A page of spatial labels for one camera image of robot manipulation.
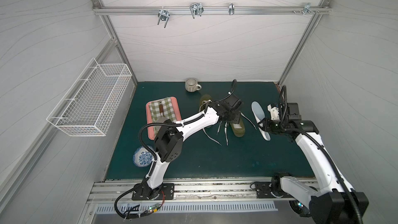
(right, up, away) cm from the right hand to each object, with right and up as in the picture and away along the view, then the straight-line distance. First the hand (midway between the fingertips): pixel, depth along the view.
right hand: (262, 124), depth 79 cm
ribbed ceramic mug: (-39, +22, +33) cm, 55 cm away
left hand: (-11, +2, +5) cm, 12 cm away
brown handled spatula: (-57, 0, +20) cm, 60 cm away
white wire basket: (-81, +11, -10) cm, 82 cm away
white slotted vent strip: (-61, -38, -7) cm, 72 cm away
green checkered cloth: (-55, +5, +25) cm, 60 cm away
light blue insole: (0, +5, +4) cm, 6 cm away
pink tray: (-49, +5, +26) cm, 56 cm away
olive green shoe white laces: (-21, -6, +17) cm, 28 cm away
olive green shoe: (-9, -5, +12) cm, 16 cm away
